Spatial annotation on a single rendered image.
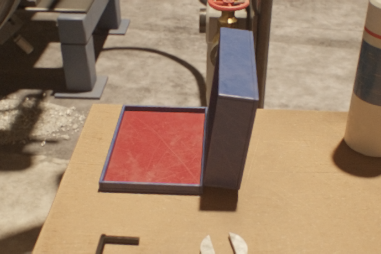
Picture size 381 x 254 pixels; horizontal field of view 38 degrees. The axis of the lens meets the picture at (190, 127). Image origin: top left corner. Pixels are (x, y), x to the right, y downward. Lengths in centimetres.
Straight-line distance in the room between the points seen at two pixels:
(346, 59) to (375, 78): 139
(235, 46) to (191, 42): 144
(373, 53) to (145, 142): 27
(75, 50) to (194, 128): 103
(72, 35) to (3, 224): 62
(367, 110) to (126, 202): 28
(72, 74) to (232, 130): 121
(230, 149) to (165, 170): 10
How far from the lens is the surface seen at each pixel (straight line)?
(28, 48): 147
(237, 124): 53
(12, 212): 133
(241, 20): 106
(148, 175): 60
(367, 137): 65
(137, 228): 55
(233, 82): 54
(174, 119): 69
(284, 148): 66
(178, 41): 206
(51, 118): 163
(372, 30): 60
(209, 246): 52
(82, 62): 169
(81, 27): 164
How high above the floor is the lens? 85
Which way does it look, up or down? 33 degrees down
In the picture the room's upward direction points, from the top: straight up
